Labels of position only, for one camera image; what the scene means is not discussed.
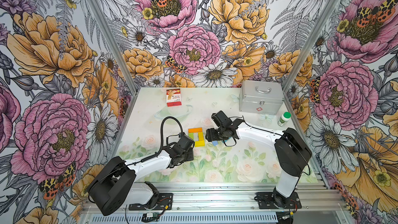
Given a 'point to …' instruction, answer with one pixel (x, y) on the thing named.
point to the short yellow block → (200, 135)
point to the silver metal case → (261, 96)
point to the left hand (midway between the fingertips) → (188, 158)
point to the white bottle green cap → (284, 118)
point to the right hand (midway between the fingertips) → (212, 139)
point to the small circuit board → (150, 216)
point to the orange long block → (195, 130)
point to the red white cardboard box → (173, 97)
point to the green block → (192, 135)
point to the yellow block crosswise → (199, 143)
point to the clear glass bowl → (180, 111)
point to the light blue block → (215, 142)
